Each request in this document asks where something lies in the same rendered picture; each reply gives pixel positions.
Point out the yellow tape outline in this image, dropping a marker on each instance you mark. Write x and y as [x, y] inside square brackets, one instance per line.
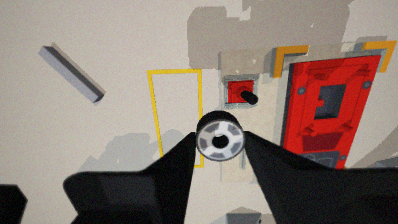
[166, 71]

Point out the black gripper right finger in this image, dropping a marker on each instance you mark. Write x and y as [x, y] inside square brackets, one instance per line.
[301, 191]

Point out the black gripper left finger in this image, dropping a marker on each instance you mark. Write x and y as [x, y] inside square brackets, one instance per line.
[162, 189]

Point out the black and grey wheel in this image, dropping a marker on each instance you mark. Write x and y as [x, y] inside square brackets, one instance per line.
[225, 147]

